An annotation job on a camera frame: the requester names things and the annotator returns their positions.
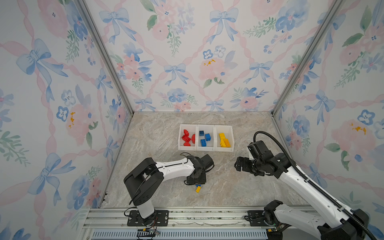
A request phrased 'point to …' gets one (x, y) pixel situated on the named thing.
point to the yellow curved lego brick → (227, 142)
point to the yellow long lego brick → (222, 143)
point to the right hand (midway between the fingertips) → (241, 165)
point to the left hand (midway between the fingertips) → (202, 181)
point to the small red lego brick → (187, 144)
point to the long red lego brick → (186, 139)
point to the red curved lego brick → (186, 133)
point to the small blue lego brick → (201, 133)
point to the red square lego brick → (193, 138)
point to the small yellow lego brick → (198, 189)
